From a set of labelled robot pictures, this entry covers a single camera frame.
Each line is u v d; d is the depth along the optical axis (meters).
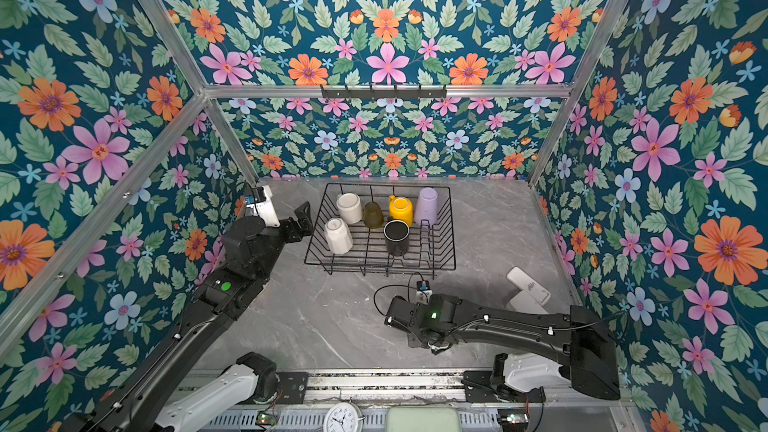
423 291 0.69
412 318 0.56
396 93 0.91
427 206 0.96
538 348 0.43
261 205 0.58
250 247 0.50
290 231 0.62
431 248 0.96
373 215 1.00
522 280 0.91
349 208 0.98
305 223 0.64
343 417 0.67
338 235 0.90
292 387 0.74
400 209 0.96
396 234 0.89
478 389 0.72
